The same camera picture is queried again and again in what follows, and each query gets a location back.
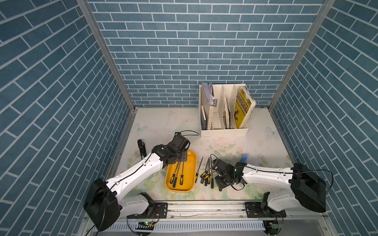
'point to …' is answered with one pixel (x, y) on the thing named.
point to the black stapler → (142, 148)
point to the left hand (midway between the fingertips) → (187, 155)
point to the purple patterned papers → (208, 92)
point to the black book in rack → (204, 120)
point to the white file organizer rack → (224, 110)
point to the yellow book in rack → (245, 105)
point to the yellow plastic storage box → (180, 176)
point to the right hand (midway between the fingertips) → (218, 184)
